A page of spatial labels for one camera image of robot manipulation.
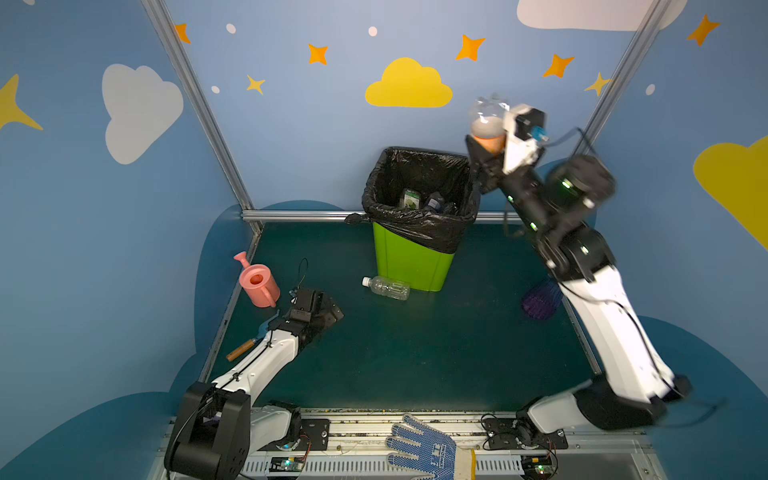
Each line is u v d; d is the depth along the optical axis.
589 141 0.94
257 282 0.91
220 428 0.40
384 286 0.99
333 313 0.81
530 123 0.38
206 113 0.86
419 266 0.93
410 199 0.95
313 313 0.69
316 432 0.75
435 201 0.96
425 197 0.99
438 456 0.71
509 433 0.73
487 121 0.44
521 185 0.44
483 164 0.45
